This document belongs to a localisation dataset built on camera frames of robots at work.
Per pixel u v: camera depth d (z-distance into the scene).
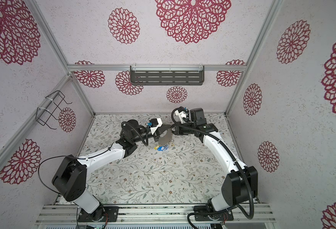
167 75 0.96
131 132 0.62
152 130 0.65
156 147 0.86
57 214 0.75
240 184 0.42
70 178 0.45
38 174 0.46
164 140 0.78
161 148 0.83
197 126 0.61
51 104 0.78
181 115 0.72
